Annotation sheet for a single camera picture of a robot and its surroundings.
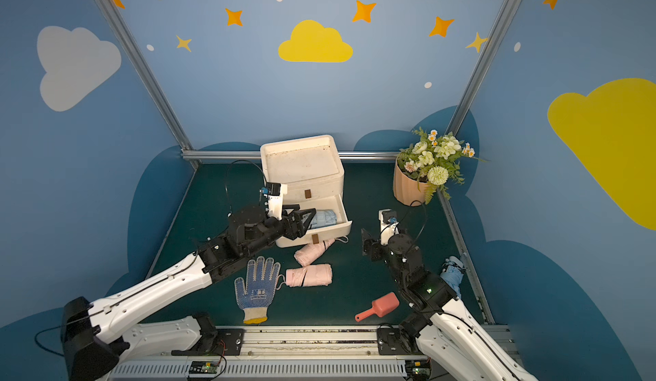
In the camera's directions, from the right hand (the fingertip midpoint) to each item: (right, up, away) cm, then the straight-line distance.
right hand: (381, 225), depth 75 cm
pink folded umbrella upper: (-23, -12, +15) cm, 30 cm away
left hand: (-22, +6, -6) cm, 23 cm away
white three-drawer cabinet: (-22, +18, +13) cm, 31 cm away
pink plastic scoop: (+1, -27, +5) cm, 27 cm away
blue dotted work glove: (-39, -22, +11) cm, 46 cm away
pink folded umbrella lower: (-22, -18, +9) cm, 30 cm away
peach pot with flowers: (+18, +19, +9) cm, 28 cm away
